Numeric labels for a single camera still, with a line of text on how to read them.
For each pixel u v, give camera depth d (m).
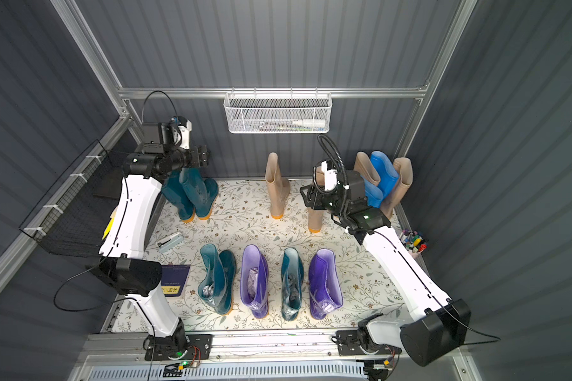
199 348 0.72
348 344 0.72
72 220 0.69
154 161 0.52
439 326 0.38
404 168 0.91
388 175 0.86
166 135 0.58
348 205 0.54
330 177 0.64
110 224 0.72
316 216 0.89
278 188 0.87
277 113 1.24
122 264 0.45
